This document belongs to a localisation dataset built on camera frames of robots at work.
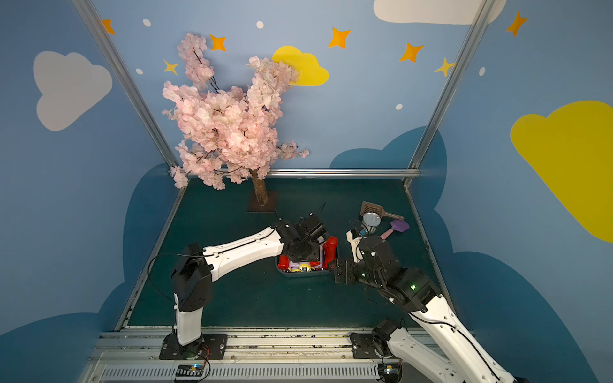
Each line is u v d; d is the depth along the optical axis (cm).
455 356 40
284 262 86
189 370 73
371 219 102
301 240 61
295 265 85
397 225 104
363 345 75
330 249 87
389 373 73
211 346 74
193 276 46
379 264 49
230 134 61
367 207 111
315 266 86
